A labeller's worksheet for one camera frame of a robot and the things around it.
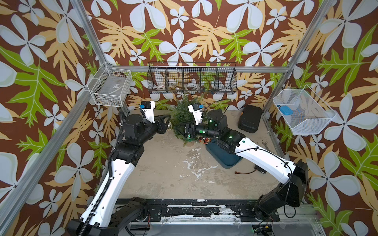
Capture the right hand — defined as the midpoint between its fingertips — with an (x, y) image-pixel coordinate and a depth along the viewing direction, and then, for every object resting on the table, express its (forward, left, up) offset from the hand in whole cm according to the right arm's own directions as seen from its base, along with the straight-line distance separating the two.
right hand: (177, 125), depth 66 cm
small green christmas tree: (+12, -1, -6) cm, 14 cm away
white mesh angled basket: (+12, -72, -6) cm, 73 cm away
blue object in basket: (+20, -63, -10) cm, 67 cm away
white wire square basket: (+31, +41, 0) cm, 51 cm away
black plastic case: (+34, -53, -33) cm, 70 cm away
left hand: (+4, +4, +3) cm, 7 cm away
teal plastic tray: (-7, -27, -21) cm, 35 cm away
